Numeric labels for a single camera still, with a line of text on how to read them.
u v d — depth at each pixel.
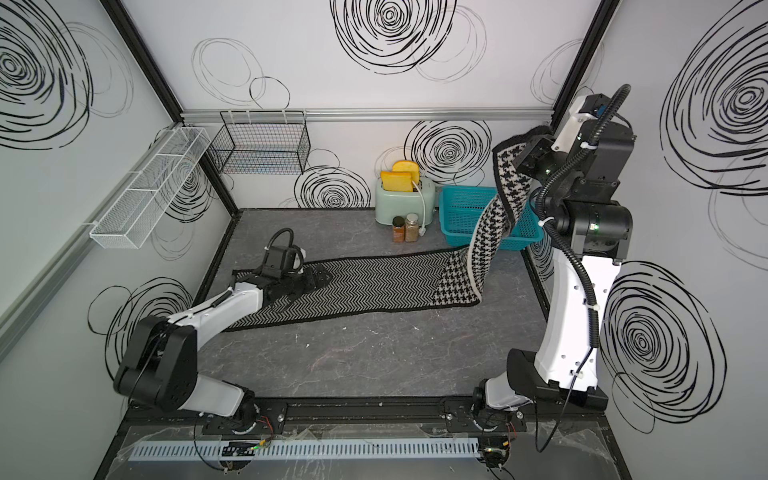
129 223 0.71
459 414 0.74
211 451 0.70
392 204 1.05
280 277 0.70
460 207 1.20
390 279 0.99
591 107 0.44
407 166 1.06
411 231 1.05
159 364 0.43
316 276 0.81
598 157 0.35
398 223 1.05
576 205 0.38
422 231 1.09
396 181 1.04
